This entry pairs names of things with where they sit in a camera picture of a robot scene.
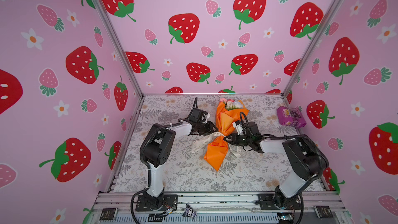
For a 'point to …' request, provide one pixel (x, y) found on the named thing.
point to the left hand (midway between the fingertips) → (217, 130)
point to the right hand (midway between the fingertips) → (225, 138)
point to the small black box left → (108, 213)
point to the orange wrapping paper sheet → (227, 112)
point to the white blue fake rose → (238, 104)
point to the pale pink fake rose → (221, 99)
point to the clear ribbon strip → (236, 151)
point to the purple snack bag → (290, 116)
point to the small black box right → (323, 211)
